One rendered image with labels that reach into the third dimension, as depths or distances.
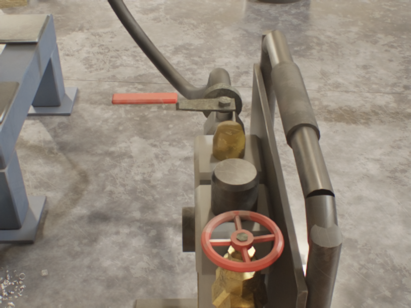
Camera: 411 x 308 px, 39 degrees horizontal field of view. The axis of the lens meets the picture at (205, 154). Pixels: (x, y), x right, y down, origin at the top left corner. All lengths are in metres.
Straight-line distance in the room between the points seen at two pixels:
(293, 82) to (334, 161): 0.87
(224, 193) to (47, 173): 0.91
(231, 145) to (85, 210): 0.71
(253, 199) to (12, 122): 0.74
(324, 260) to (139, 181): 0.95
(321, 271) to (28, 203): 0.94
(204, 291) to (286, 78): 0.25
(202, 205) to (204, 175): 0.05
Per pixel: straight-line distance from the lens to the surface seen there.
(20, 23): 1.55
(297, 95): 0.58
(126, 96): 0.75
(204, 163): 0.67
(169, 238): 1.23
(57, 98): 1.65
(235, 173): 0.58
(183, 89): 1.21
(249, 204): 0.58
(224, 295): 0.55
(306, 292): 0.49
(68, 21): 2.19
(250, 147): 0.69
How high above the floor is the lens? 0.87
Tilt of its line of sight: 37 degrees down
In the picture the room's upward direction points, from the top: straight up
